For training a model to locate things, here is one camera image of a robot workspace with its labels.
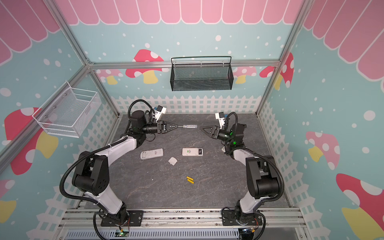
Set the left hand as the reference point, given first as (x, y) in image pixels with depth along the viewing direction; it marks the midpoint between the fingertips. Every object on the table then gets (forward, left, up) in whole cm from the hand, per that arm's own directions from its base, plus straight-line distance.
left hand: (177, 129), depth 77 cm
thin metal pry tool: (+2, -6, +1) cm, 6 cm away
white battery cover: (-5, +5, -26) cm, 27 cm away
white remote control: (-1, +20, -25) cm, 32 cm away
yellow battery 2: (-17, -6, -26) cm, 32 cm away
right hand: (+1, -13, -1) cm, 13 cm away
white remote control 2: (+1, -8, -25) cm, 26 cm away
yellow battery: (-16, -6, -26) cm, 31 cm away
